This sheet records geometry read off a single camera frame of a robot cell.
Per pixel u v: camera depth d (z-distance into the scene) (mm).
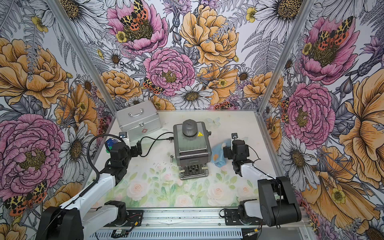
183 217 761
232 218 738
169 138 1022
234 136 810
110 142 995
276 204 426
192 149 687
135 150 810
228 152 831
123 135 732
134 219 734
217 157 870
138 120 962
